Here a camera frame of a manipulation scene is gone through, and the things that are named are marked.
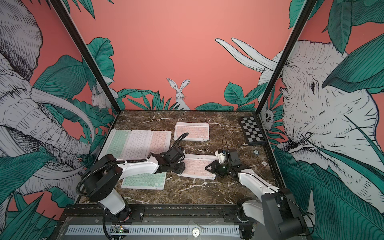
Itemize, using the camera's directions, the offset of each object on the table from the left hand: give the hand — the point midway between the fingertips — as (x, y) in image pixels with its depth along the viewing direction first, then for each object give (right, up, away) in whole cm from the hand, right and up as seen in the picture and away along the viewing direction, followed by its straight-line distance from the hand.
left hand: (184, 165), depth 89 cm
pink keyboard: (+7, +20, +15) cm, 27 cm away
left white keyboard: (-32, +10, +10) cm, 35 cm away
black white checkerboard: (+48, +19, +15) cm, 54 cm away
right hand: (+13, +1, -6) cm, 14 cm away
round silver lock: (+7, -26, -19) cm, 33 cm away
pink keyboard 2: (-18, +13, +12) cm, 25 cm away
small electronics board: (-29, -25, -19) cm, 43 cm away
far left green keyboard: (-48, +12, +12) cm, 51 cm away
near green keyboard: (-17, -8, -4) cm, 19 cm away
